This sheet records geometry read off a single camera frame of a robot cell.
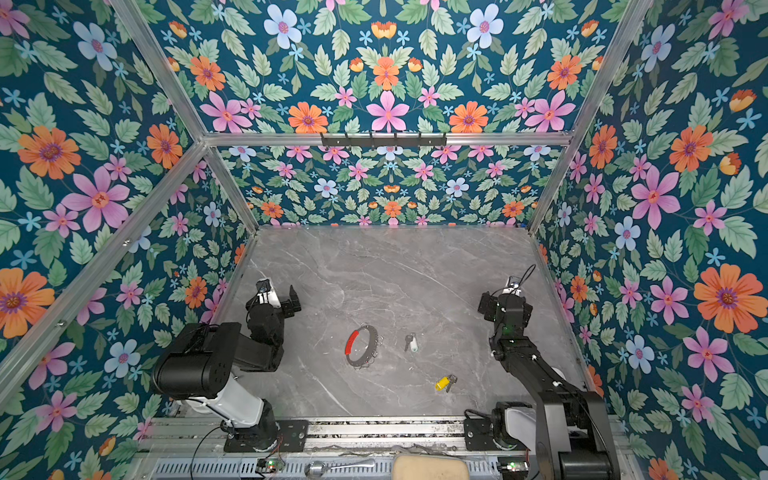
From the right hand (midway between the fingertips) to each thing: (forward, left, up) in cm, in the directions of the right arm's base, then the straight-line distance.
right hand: (503, 294), depth 88 cm
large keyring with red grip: (-12, +41, -11) cm, 44 cm away
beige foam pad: (-42, +24, -6) cm, 48 cm away
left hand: (+4, +69, +2) cm, 69 cm away
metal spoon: (-42, +50, -8) cm, 66 cm away
